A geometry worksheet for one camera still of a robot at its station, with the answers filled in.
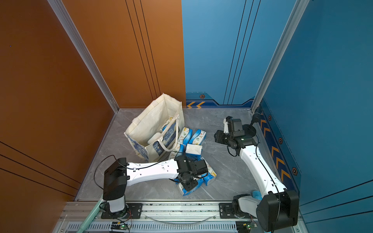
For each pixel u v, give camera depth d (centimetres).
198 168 60
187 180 65
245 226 70
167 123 100
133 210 73
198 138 92
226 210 72
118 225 72
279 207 38
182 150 87
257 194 73
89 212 71
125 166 46
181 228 70
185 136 93
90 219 70
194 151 81
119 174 50
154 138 87
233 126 61
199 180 75
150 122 86
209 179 76
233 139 59
